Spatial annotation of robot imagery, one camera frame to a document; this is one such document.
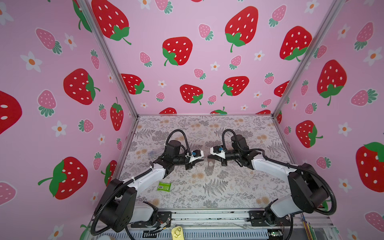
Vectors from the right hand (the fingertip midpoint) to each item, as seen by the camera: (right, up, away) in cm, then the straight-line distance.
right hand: (208, 155), depth 82 cm
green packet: (-25, -18, +2) cm, 32 cm away
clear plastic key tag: (-37, -2, +16) cm, 40 cm away
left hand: (-4, 0, -1) cm, 4 cm away
